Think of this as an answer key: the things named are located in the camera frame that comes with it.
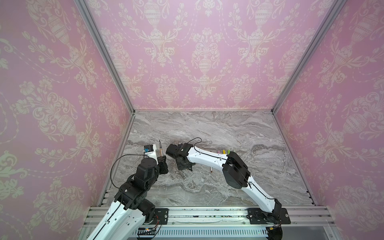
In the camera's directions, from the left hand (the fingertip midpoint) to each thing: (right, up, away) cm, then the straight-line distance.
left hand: (167, 158), depth 74 cm
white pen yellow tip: (+33, -1, +23) cm, 40 cm away
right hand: (+8, -9, +18) cm, 22 cm away
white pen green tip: (+36, -1, +23) cm, 43 cm away
